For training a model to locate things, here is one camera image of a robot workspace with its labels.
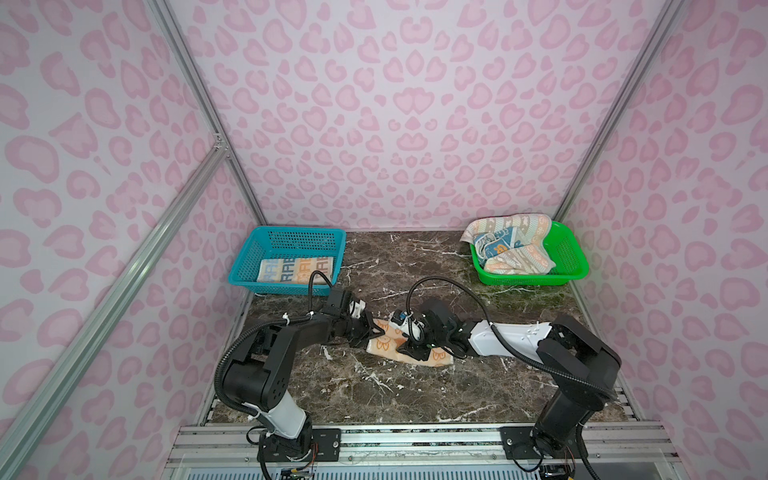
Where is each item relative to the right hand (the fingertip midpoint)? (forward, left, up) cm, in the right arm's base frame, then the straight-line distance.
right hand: (403, 338), depth 86 cm
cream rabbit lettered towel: (+26, +40, -3) cm, 48 cm away
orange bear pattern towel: (-2, +4, -1) cm, 5 cm away
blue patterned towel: (+36, -31, +2) cm, 47 cm away
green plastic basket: (+34, -58, 0) cm, 67 cm away
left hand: (+4, +5, -1) cm, 6 cm away
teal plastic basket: (+44, +48, -8) cm, 65 cm away
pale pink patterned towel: (+32, -46, -3) cm, 56 cm away
